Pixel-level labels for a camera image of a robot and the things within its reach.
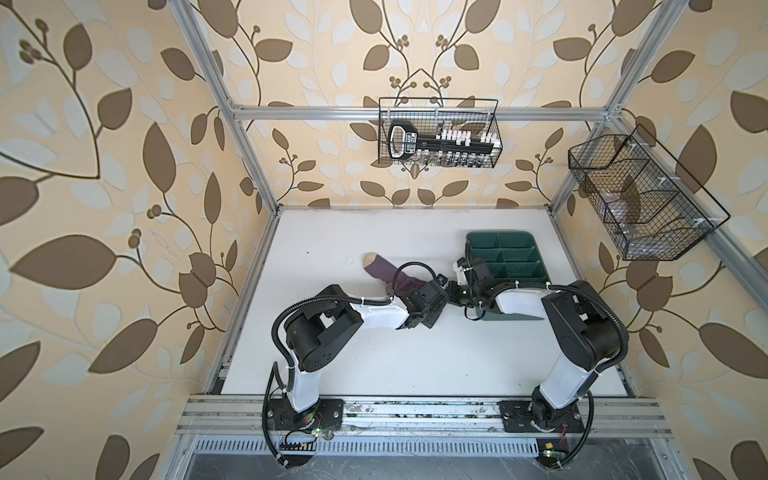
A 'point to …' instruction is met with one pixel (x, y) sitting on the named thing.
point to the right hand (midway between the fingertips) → (442, 296)
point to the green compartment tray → (512, 257)
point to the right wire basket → (651, 206)
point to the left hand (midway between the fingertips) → (433, 304)
